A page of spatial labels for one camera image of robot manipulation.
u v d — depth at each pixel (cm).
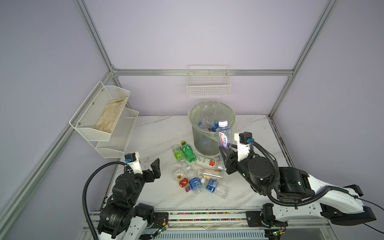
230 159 46
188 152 96
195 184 80
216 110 94
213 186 79
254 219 74
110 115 80
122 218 43
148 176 57
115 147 75
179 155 91
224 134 50
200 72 92
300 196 36
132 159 53
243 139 42
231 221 74
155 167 59
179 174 86
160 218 74
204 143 89
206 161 88
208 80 95
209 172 88
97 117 77
